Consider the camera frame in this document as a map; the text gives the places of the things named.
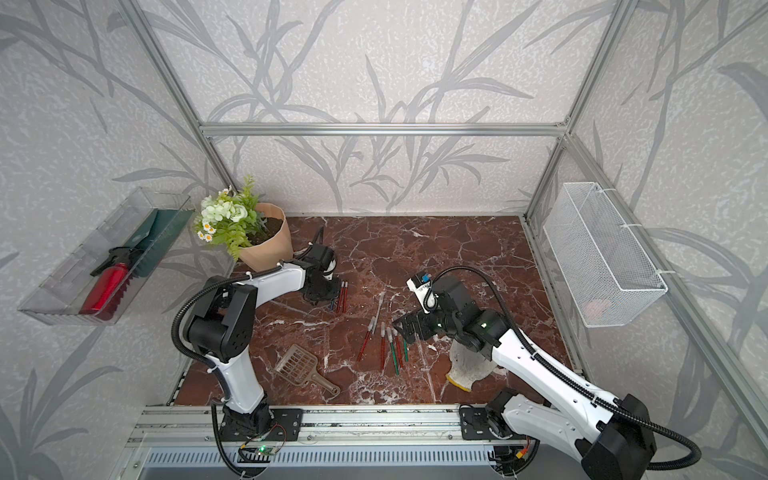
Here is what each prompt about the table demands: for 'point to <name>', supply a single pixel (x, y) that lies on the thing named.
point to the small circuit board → (265, 450)
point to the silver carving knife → (382, 297)
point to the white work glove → (467, 366)
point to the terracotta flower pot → (272, 245)
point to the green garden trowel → (152, 242)
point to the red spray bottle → (109, 286)
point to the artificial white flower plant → (229, 217)
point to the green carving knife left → (392, 347)
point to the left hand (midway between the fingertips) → (336, 293)
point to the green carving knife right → (406, 350)
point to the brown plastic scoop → (297, 365)
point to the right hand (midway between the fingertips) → (406, 315)
